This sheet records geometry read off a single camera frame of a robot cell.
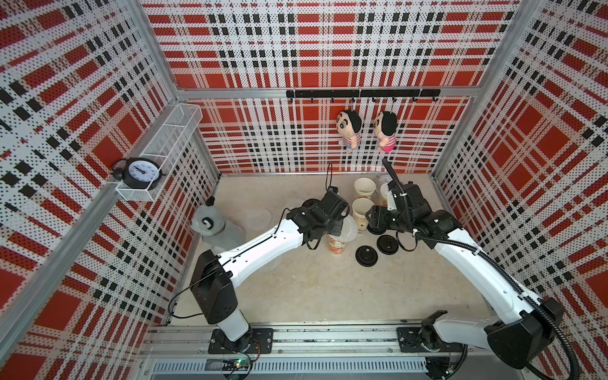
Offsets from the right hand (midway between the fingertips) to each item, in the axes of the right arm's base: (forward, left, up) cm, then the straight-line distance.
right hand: (379, 215), depth 76 cm
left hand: (+1, +14, -4) cm, 14 cm away
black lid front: (-4, +1, -22) cm, 22 cm away
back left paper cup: (+21, +1, -9) cm, 23 cm away
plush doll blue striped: (+35, +8, +10) cm, 38 cm away
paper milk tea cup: (-4, +14, -14) cm, 20 cm away
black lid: (+1, -8, -24) cm, 25 cm away
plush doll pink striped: (+38, -7, +8) cm, 39 cm away
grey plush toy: (-1, +57, -2) cm, 57 cm away
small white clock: (+36, -13, -21) cm, 43 cm away
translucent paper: (-1, +9, -7) cm, 12 cm away
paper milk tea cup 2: (+9, +4, -8) cm, 13 cm away
